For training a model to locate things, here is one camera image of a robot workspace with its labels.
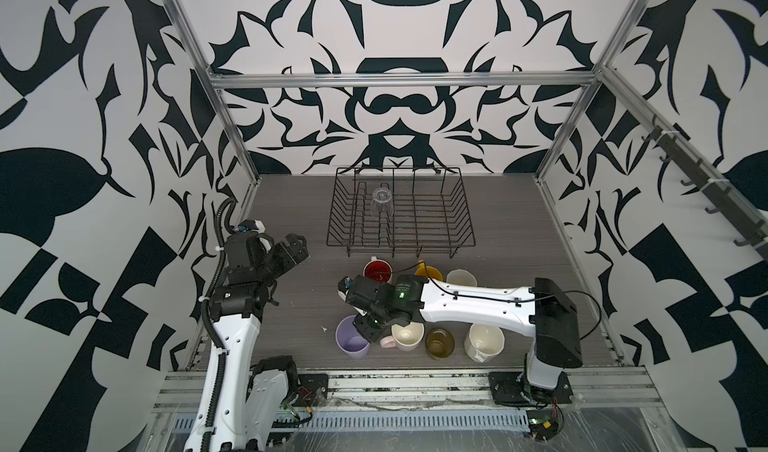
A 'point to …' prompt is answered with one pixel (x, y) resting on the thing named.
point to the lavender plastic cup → (350, 340)
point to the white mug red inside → (377, 269)
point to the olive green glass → (439, 343)
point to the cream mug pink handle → (405, 338)
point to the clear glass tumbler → (382, 203)
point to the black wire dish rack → (400, 207)
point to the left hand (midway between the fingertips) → (290, 242)
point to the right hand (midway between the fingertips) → (361, 326)
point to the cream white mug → (484, 342)
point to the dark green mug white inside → (461, 276)
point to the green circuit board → (543, 424)
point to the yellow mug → (424, 270)
